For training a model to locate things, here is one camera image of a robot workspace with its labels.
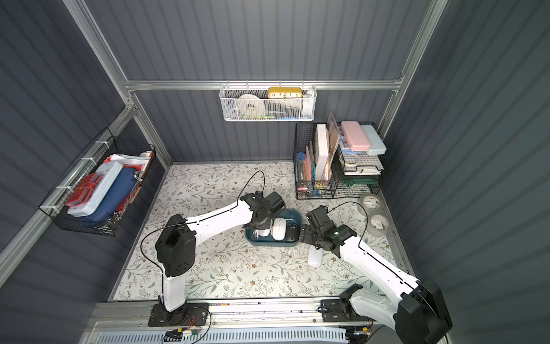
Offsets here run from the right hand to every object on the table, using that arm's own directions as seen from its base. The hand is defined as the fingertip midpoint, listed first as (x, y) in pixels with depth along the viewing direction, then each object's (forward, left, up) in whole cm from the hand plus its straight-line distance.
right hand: (315, 239), depth 83 cm
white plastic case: (+11, +70, +28) cm, 76 cm away
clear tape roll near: (+11, -31, -9) cm, 34 cm away
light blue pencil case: (+38, -30, +14) cm, 51 cm away
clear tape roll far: (+22, -30, -6) cm, 37 cm away
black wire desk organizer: (+34, -11, +11) cm, 37 cm away
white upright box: (+32, -4, +17) cm, 36 cm away
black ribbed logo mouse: (+6, +9, -6) cm, 12 cm away
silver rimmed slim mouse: (-4, -1, -7) cm, 8 cm away
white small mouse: (+7, +14, -5) cm, 17 cm away
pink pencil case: (+44, -21, +16) cm, 51 cm away
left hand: (+6, +21, 0) cm, 22 cm away
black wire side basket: (+23, +78, +27) cm, 85 cm away
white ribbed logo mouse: (+6, +21, -6) cm, 23 cm away
